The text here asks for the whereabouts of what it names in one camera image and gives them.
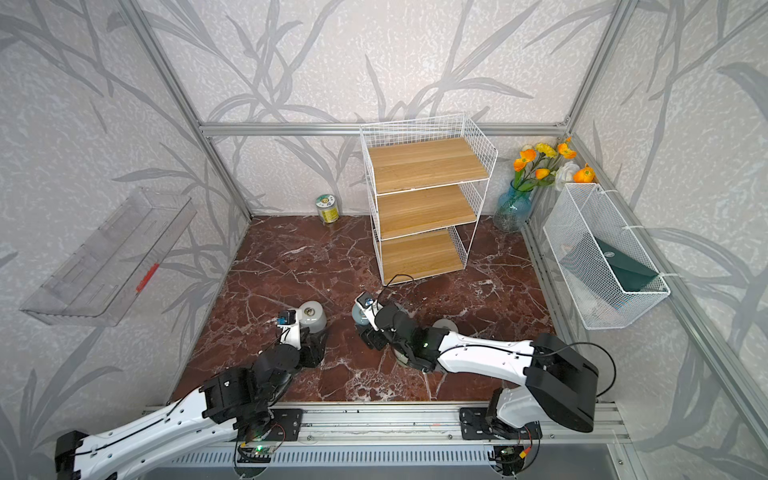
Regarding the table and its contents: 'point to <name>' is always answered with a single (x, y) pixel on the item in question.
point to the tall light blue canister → (402, 359)
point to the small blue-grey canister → (358, 315)
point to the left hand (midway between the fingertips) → (323, 334)
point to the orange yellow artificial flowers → (548, 166)
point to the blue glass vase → (514, 210)
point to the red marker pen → (147, 277)
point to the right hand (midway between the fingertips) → (367, 314)
